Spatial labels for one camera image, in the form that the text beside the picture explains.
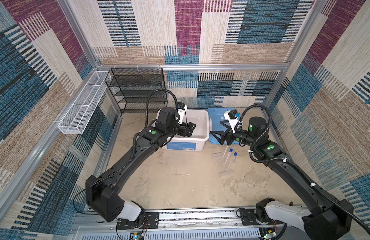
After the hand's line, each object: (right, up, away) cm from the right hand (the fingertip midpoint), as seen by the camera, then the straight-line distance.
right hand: (216, 129), depth 72 cm
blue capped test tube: (+8, -13, +16) cm, 22 cm away
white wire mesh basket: (-80, +5, +18) cm, 82 cm away
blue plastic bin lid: (+7, -5, -7) cm, 11 cm away
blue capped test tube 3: (+11, -13, +8) cm, 19 cm away
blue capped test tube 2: (+9, -12, +9) cm, 17 cm away
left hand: (-13, +4, +3) cm, 14 cm away
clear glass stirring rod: (-15, -27, +17) cm, 35 cm away
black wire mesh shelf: (-49, +27, +37) cm, 66 cm away
